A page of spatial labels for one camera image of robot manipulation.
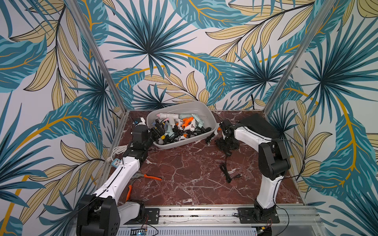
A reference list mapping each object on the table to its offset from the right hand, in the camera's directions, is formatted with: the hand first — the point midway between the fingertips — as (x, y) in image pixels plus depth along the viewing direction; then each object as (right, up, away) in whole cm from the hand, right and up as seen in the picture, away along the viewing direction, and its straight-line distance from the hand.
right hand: (226, 147), depth 96 cm
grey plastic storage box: (-20, +28, +17) cm, 39 cm away
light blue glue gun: (-16, +16, +8) cm, 24 cm away
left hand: (-41, +13, -14) cm, 45 cm away
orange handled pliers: (-54, -14, -10) cm, 57 cm away
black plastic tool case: (+28, +16, +14) cm, 35 cm away
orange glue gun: (-26, +18, +8) cm, 32 cm away
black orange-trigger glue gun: (+1, -3, -2) cm, 4 cm away
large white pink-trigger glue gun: (-35, +19, +8) cm, 41 cm away
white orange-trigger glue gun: (-22, +14, +4) cm, 26 cm away
